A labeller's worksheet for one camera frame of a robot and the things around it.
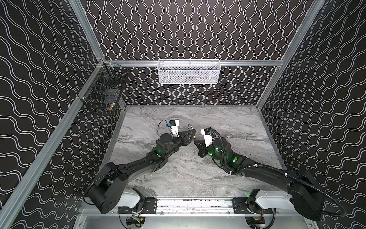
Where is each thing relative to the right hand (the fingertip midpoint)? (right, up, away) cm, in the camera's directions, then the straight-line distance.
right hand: (195, 141), depth 79 cm
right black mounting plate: (+23, -32, -4) cm, 40 cm away
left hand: (+1, +5, -4) cm, 7 cm away
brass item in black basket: (-47, +20, +3) cm, 51 cm away
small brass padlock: (-1, +6, +31) cm, 32 cm away
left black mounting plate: (-24, -33, -3) cm, 41 cm away
